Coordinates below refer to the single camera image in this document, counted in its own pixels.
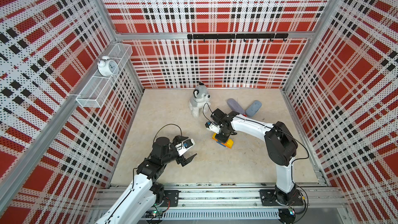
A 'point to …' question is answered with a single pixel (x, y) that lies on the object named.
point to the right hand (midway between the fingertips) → (225, 138)
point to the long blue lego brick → (219, 143)
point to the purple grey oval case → (234, 106)
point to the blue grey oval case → (253, 108)
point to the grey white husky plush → (199, 102)
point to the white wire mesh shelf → (95, 92)
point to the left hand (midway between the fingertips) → (191, 144)
